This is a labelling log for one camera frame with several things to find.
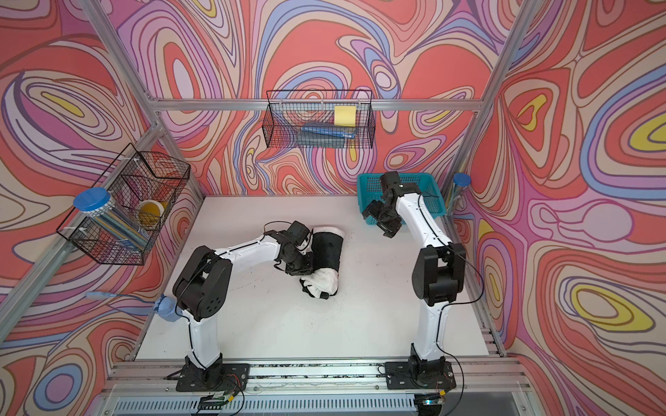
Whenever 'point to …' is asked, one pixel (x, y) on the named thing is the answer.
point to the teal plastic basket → (370, 188)
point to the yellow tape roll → (149, 213)
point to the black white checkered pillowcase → (327, 246)
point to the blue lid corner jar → (460, 181)
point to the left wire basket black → (144, 187)
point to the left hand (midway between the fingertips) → (316, 272)
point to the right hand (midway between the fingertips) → (373, 228)
